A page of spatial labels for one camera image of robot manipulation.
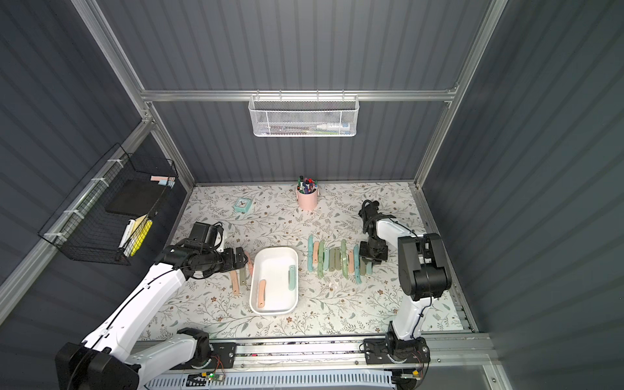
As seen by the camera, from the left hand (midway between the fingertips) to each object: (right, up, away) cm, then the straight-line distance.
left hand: (234, 262), depth 79 cm
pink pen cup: (+23, +21, +29) cm, 42 cm away
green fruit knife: (+29, -2, +15) cm, 32 cm away
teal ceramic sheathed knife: (+43, -4, +14) cm, 45 cm away
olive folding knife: (+45, -5, +12) cm, 46 cm away
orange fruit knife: (+27, 0, +17) cm, 32 cm away
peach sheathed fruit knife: (-2, -11, +8) cm, 14 cm away
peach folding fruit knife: (+7, -11, +8) cm, 15 cm away
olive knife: (-1, -8, +12) cm, 14 cm away
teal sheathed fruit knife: (+47, -5, +12) cm, 49 cm away
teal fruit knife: (+25, -3, +15) cm, 29 cm away
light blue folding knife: (+31, -2, +15) cm, 34 cm away
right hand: (+49, -3, +14) cm, 51 cm away
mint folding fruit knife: (+18, -8, +9) cm, 22 cm away
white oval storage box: (+10, -4, +13) cm, 17 cm away
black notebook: (-31, +22, -2) cm, 38 cm away
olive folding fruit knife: (+33, -2, +15) cm, 36 cm away
